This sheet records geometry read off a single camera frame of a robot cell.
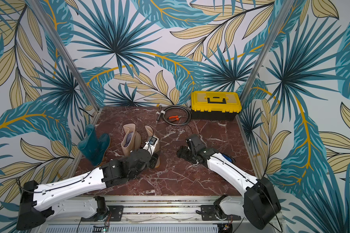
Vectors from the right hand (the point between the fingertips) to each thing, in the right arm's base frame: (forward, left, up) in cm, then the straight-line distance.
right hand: (180, 154), depth 83 cm
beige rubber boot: (0, +24, +14) cm, 28 cm away
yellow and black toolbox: (+34, -26, +5) cm, 43 cm away
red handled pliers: (+36, +3, -10) cm, 37 cm away
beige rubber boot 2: (+4, +15, +15) cm, 22 cm away
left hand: (-4, +13, +11) cm, 18 cm away
